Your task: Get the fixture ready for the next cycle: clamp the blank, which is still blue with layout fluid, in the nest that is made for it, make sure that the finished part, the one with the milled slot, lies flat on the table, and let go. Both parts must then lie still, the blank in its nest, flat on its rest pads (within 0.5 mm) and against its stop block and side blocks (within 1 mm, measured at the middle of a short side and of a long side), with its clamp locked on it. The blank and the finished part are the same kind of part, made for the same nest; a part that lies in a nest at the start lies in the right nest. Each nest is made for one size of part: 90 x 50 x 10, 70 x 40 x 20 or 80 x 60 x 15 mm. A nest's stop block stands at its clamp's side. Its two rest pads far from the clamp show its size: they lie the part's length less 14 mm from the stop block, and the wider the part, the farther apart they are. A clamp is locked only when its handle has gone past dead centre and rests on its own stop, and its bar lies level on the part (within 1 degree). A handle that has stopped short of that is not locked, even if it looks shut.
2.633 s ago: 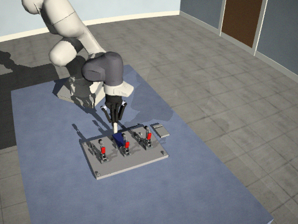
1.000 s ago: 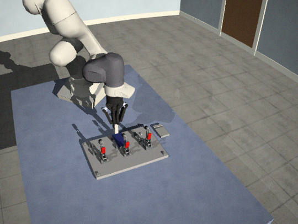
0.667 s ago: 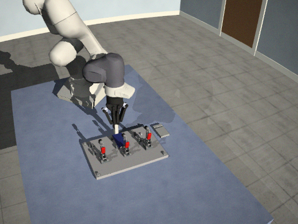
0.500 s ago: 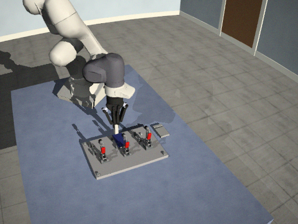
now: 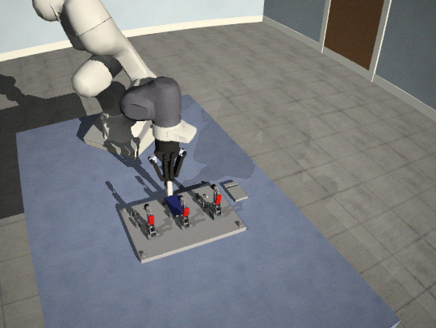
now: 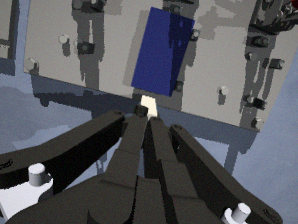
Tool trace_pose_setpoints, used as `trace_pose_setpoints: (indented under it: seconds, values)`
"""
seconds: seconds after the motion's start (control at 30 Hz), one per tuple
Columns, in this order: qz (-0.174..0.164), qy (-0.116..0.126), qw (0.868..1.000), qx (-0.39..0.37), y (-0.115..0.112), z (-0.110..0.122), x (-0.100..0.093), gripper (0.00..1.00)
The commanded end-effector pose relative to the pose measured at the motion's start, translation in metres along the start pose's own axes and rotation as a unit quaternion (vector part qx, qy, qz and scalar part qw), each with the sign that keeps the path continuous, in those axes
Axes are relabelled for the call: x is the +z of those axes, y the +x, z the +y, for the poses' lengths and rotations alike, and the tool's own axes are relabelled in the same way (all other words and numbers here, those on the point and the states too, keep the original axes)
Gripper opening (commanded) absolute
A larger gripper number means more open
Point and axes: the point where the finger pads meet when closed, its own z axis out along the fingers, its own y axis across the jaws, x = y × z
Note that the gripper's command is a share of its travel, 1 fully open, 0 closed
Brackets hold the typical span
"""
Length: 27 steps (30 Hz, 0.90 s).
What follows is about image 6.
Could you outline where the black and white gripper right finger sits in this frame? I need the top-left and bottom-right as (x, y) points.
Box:
(141, 96), (283, 224)

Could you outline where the grey fixture plate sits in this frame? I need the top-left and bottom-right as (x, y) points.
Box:
(24, 0), (298, 133)

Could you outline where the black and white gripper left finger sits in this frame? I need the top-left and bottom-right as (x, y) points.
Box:
(0, 95), (149, 224)

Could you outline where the dark blue rectangular block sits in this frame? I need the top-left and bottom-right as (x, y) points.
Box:
(131, 7), (195, 97)

